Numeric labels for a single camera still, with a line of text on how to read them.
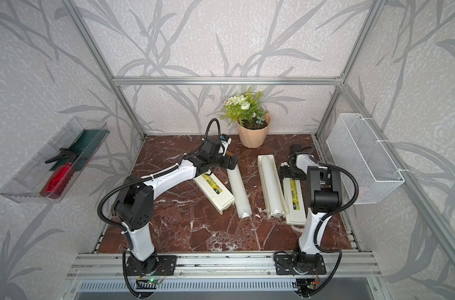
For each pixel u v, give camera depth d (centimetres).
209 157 71
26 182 59
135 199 53
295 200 89
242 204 87
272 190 91
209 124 71
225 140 80
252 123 106
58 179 59
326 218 55
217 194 85
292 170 84
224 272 73
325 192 53
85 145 68
